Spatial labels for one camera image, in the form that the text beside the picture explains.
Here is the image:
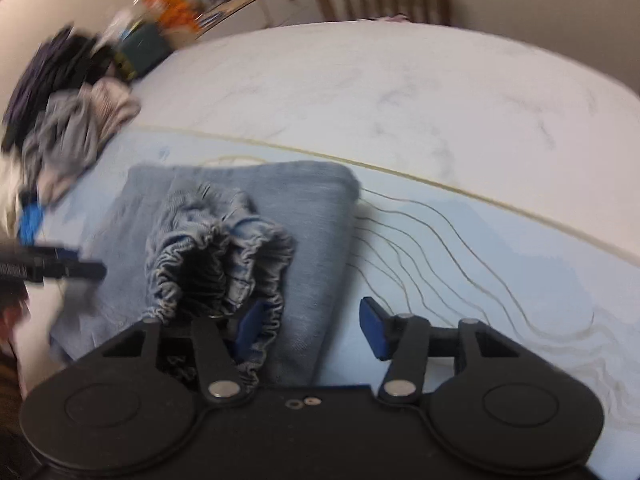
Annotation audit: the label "bright blue cloth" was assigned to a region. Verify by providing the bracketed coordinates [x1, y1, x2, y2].
[17, 202, 47, 242]

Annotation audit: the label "dark green box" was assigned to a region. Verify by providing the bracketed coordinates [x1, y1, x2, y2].
[117, 24, 174, 80]

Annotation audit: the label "orange box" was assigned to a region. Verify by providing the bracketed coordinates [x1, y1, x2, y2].
[144, 0, 199, 34]

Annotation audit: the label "printed tablecloth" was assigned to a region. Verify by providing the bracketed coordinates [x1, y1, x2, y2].
[15, 20, 640, 480]

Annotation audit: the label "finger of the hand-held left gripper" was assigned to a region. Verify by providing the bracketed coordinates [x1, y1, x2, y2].
[0, 243, 108, 284]

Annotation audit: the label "beige garment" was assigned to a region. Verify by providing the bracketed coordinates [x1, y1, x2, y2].
[37, 80, 144, 207]

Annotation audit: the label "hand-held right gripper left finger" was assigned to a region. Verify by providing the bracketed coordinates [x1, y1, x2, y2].
[102, 300, 269, 404]

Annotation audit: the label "pile of unfolded clothes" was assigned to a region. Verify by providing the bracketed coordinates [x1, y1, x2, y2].
[0, 27, 117, 154]

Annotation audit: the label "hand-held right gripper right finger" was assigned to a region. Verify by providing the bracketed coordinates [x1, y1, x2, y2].
[359, 296, 524, 406]

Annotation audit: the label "light blue denim pants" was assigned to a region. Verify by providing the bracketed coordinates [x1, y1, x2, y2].
[50, 160, 362, 392]

